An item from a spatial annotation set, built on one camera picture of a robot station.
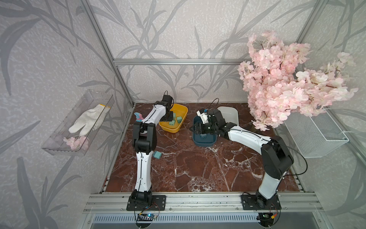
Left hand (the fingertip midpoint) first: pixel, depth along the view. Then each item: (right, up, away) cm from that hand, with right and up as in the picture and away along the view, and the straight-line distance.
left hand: (167, 117), depth 104 cm
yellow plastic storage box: (+9, +6, +7) cm, 13 cm away
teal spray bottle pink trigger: (-15, +1, -15) cm, 21 cm away
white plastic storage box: (+48, +3, +5) cm, 48 cm away
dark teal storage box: (+27, -15, -7) cm, 32 cm away
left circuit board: (-5, -50, -32) cm, 60 cm away
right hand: (+19, -6, -18) cm, 26 cm away
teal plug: (-4, -23, -14) cm, 27 cm away
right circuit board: (+58, -52, -30) cm, 83 cm away
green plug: (+9, -1, +3) cm, 9 cm away
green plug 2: (+4, -4, +1) cm, 5 cm away
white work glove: (-31, 0, -35) cm, 47 cm away
